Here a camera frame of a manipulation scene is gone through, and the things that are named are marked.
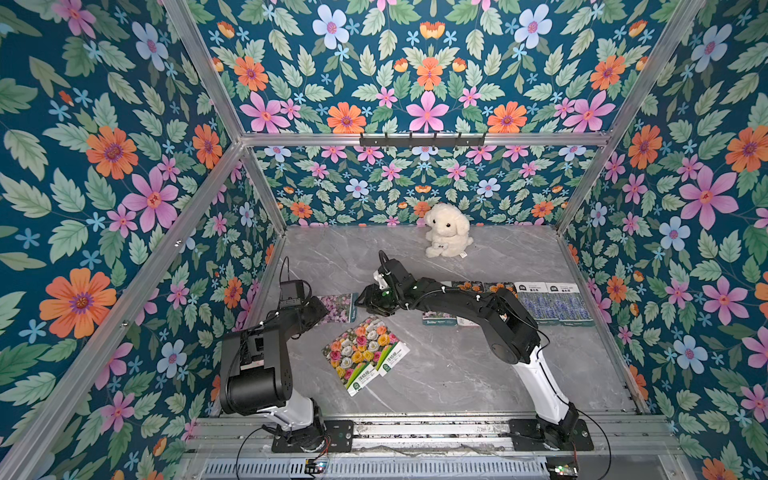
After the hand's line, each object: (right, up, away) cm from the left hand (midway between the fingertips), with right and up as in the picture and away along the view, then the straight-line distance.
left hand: (325, 307), depth 96 cm
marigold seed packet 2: (+57, +6, +6) cm, 57 cm away
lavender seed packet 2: (+81, +1, +3) cm, 81 cm away
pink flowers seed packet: (+6, 0, 0) cm, 6 cm away
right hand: (+14, +5, -5) cm, 15 cm away
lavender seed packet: (+71, +2, +3) cm, 71 cm away
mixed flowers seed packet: (+10, -15, -10) cm, 21 cm away
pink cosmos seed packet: (+37, -3, -3) cm, 38 cm away
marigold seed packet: (+50, +6, +6) cm, 50 cm away
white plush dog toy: (+40, +25, +3) cm, 47 cm away
